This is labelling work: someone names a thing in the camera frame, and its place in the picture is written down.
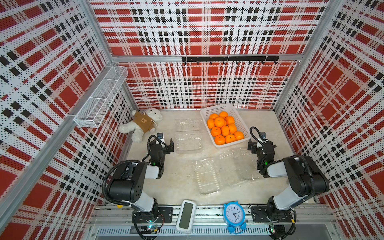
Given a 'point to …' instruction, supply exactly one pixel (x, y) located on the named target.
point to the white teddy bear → (142, 122)
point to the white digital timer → (185, 222)
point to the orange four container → (238, 135)
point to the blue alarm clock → (234, 215)
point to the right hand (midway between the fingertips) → (259, 138)
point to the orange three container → (229, 138)
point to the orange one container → (215, 131)
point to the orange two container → (219, 140)
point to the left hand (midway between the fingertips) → (165, 138)
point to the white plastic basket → (232, 111)
